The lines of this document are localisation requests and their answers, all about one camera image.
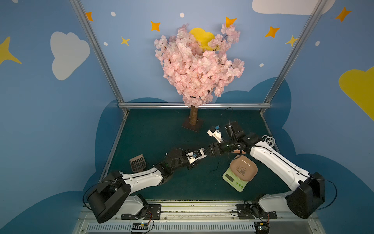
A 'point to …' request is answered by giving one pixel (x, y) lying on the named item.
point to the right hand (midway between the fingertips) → (208, 151)
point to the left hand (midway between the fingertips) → (200, 150)
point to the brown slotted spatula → (138, 163)
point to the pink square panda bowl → (243, 168)
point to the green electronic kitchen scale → (237, 185)
